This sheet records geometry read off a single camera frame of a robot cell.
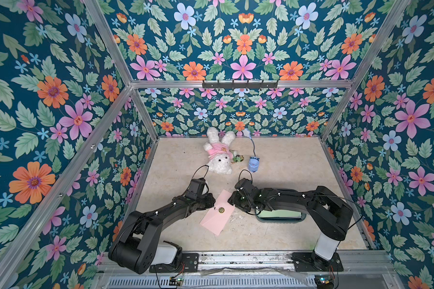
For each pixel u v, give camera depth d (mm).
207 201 802
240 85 932
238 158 1071
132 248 420
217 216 866
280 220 838
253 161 983
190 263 737
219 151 1016
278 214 837
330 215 473
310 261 697
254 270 719
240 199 776
